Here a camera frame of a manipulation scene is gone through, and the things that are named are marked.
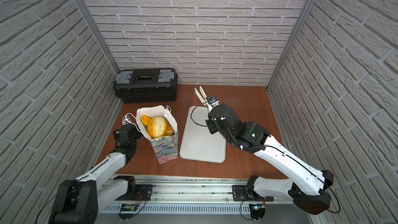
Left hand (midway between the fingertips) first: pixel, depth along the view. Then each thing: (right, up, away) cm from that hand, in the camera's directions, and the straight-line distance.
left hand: (129, 124), depth 86 cm
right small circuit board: (+68, -38, -16) cm, 79 cm away
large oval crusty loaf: (+20, +1, -14) cm, 25 cm away
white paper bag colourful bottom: (+24, -10, -12) cm, 29 cm away
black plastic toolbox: (+5, +24, +12) cm, 27 cm away
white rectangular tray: (+38, -12, +4) cm, 40 cm away
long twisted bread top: (+12, +4, -8) cm, 15 cm away
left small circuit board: (+6, -38, -13) cm, 41 cm away
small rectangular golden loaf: (+25, -3, -5) cm, 26 cm away
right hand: (+47, +8, -20) cm, 52 cm away
